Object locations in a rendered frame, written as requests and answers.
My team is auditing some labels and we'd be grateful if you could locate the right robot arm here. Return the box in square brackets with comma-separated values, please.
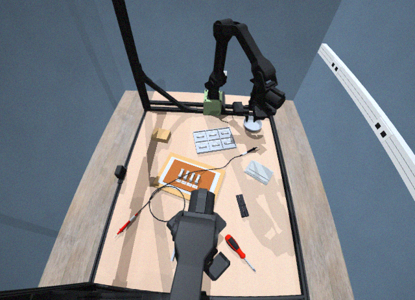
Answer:
[169, 188, 227, 300]

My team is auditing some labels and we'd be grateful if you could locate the red and black screwdriver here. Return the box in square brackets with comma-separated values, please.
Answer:
[225, 235, 255, 270]

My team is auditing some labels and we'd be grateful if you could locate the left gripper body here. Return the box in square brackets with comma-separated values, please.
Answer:
[232, 93, 277, 115]

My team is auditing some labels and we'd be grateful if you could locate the grey round shallow dish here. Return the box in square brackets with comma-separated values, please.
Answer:
[243, 116, 263, 132]

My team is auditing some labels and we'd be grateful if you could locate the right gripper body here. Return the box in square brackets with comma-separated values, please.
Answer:
[166, 211, 230, 281]

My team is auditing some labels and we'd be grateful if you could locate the tan rectangular block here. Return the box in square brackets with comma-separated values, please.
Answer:
[151, 128, 171, 143]

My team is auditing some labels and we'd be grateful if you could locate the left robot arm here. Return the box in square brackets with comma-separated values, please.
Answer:
[204, 18, 285, 121]

